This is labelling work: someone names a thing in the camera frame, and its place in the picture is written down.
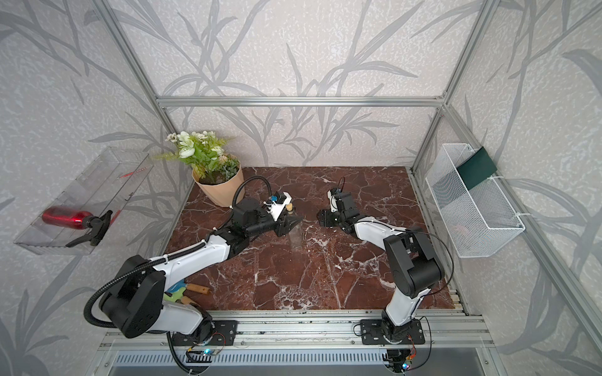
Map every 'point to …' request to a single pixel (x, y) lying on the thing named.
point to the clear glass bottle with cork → (296, 236)
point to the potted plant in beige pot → (219, 173)
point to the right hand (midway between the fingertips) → (323, 213)
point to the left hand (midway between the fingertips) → (298, 218)
